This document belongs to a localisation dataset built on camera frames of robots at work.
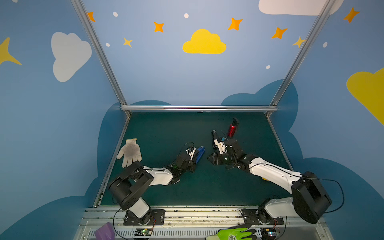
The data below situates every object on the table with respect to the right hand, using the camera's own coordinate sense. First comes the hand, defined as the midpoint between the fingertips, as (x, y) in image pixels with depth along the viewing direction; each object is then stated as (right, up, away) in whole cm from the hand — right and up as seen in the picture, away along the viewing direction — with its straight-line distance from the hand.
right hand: (211, 156), depth 85 cm
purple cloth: (-52, -33, -15) cm, 64 cm away
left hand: (-8, -3, +5) cm, 10 cm away
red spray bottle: (+17, +17, +15) cm, 28 cm away
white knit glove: (-53, 0, +13) cm, 54 cm away
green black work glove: (+14, -35, -14) cm, 40 cm away
